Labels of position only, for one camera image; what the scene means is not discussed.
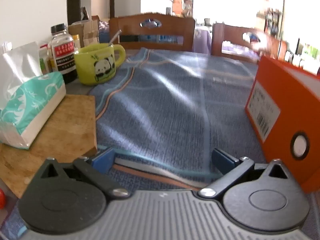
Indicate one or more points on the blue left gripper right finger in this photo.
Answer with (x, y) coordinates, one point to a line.
(223, 161)

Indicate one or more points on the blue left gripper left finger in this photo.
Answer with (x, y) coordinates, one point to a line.
(103, 160)

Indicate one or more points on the wooden cutting board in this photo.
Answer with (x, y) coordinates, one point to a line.
(69, 133)

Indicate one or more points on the blue patterned tablecloth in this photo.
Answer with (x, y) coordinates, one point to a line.
(163, 114)

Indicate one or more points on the orange cardboard shoe box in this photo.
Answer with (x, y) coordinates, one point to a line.
(283, 109)

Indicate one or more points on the green panda mug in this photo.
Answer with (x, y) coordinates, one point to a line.
(98, 63)

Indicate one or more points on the teal tissue pack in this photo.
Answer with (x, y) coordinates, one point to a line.
(28, 97)

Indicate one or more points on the metal spoon in mug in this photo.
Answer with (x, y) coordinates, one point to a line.
(115, 37)

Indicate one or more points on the dark glass bottle black cap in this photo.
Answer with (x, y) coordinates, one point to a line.
(61, 51)

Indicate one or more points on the wooden chair left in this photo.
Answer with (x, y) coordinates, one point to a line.
(153, 24)

